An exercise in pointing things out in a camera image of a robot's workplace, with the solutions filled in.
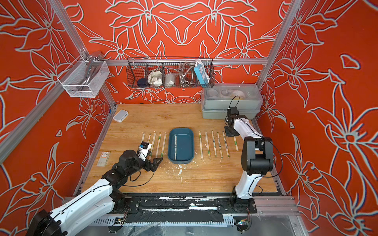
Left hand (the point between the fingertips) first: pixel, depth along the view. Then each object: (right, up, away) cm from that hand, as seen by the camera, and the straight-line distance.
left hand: (156, 154), depth 81 cm
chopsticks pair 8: (-2, +5, +17) cm, 18 cm away
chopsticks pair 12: (+10, -2, +11) cm, 15 cm away
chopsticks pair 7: (+1, +2, +14) cm, 14 cm away
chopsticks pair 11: (-13, +7, +19) cm, 24 cm away
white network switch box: (-34, +22, +30) cm, 51 cm away
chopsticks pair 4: (+39, +2, +14) cm, 42 cm away
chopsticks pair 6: (+47, +5, +6) cm, 48 cm away
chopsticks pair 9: (-6, +5, +17) cm, 18 cm away
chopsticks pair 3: (+36, +3, +16) cm, 39 cm away
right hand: (+46, +12, +13) cm, 50 cm away
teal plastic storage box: (+16, +2, +15) cm, 22 cm away
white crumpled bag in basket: (-3, +47, +11) cm, 48 cm away
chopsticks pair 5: (+43, +3, +14) cm, 46 cm away
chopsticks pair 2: (+31, +1, +14) cm, 34 cm away
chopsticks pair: (+27, +3, +14) cm, 30 cm away
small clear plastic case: (-34, -5, +7) cm, 35 cm away
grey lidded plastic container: (+39, +34, +23) cm, 57 cm away
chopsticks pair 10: (-9, +7, +19) cm, 22 cm away
